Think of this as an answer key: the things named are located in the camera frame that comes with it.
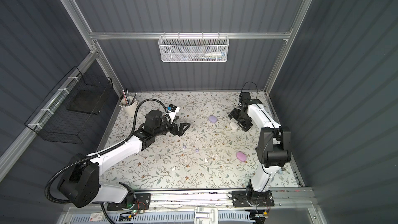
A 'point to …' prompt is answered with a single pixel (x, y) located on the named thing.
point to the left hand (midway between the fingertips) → (185, 122)
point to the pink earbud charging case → (241, 156)
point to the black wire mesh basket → (68, 112)
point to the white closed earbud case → (234, 125)
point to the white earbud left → (173, 169)
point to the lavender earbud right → (197, 151)
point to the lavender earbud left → (184, 146)
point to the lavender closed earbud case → (212, 118)
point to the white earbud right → (205, 160)
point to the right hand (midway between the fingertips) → (237, 122)
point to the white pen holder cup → (130, 109)
